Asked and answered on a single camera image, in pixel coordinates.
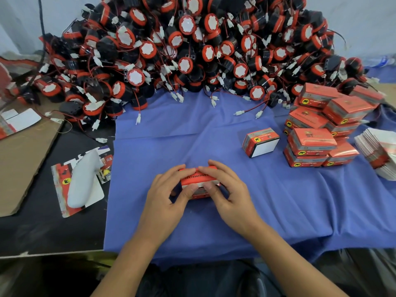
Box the person's right hand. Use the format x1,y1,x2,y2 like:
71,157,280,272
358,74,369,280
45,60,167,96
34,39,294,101
199,159,267,240

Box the person's left hand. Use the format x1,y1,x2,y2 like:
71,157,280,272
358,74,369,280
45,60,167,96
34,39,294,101
136,164,200,246

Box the stack of box blanks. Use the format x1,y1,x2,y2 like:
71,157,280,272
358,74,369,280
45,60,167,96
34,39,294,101
354,127,396,181

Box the pile of black red buzzers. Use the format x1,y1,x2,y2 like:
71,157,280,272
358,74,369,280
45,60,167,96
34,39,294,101
9,0,384,124

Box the person's right forearm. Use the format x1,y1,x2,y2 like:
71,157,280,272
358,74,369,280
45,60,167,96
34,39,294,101
244,226,347,297

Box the blue table cloth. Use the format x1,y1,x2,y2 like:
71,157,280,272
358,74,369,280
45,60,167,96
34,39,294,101
103,65,396,266

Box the brown cardboard piece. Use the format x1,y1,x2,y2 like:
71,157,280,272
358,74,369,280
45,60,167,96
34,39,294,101
0,111,61,217

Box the brown cardboard sheet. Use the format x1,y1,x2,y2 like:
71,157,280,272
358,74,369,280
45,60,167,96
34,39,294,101
376,83,396,109

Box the clear plastic water bottle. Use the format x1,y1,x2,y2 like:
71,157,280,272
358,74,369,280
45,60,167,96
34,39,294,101
366,55,396,68

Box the black hanging cable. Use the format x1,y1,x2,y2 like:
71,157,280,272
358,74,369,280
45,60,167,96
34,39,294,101
36,0,47,53

